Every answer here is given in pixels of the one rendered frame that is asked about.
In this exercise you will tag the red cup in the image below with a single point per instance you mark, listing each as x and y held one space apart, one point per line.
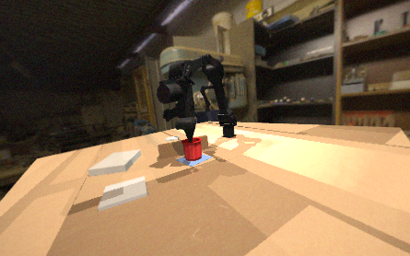
192 150

